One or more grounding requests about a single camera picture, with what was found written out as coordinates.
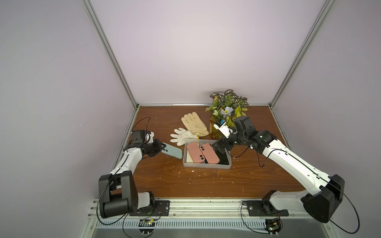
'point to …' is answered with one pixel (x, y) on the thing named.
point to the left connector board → (147, 226)
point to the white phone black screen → (222, 157)
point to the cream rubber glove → (193, 123)
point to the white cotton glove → (179, 137)
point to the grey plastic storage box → (204, 165)
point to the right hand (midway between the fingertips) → (218, 135)
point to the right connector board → (273, 225)
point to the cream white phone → (189, 158)
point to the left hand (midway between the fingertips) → (166, 144)
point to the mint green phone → (172, 150)
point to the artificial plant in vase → (228, 105)
